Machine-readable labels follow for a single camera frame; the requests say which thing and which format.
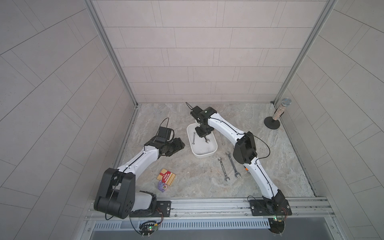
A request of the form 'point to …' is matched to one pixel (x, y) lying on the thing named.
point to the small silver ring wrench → (194, 137)
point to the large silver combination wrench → (236, 173)
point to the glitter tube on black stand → (273, 122)
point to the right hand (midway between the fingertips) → (203, 134)
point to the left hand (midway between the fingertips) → (184, 144)
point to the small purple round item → (162, 186)
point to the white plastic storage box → (199, 148)
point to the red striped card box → (166, 177)
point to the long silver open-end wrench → (226, 177)
